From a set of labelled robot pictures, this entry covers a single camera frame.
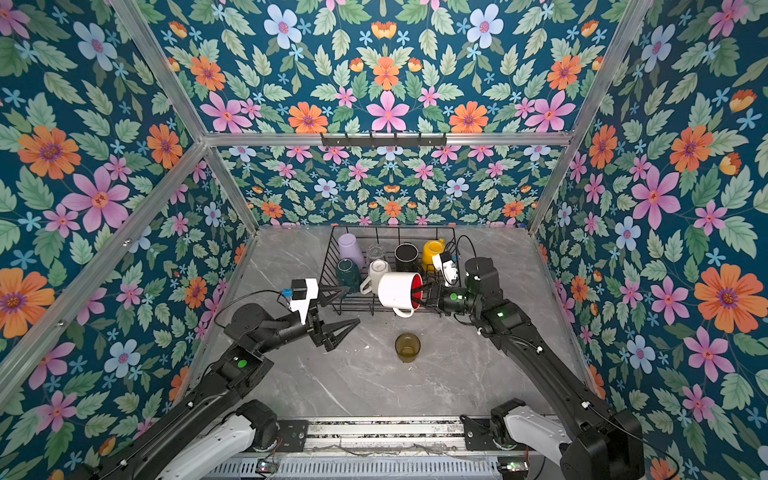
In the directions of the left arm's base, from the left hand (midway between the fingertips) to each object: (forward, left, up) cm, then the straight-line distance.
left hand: (351, 303), depth 60 cm
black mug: (+29, -13, -22) cm, 39 cm away
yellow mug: (+32, -22, -22) cm, 45 cm away
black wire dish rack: (+25, -8, -24) cm, 36 cm away
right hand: (+5, -12, -6) cm, 15 cm away
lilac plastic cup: (+32, +5, -21) cm, 38 cm away
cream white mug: (+23, -3, -20) cm, 31 cm away
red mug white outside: (+3, -10, -1) cm, 11 cm away
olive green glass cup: (+2, -12, -31) cm, 33 cm away
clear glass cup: (+32, -3, -23) cm, 40 cm away
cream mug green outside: (+24, +6, -23) cm, 34 cm away
